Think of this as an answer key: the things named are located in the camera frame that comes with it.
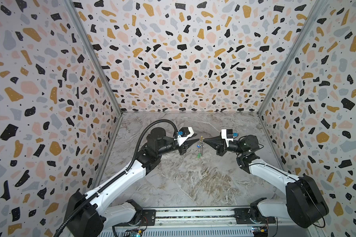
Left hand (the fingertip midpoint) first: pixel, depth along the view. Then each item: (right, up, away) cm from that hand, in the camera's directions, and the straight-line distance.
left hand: (198, 134), depth 65 cm
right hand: (+3, -3, +1) cm, 4 cm away
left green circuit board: (-30, -49, +5) cm, 57 cm away
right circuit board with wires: (+31, -48, +6) cm, 57 cm away
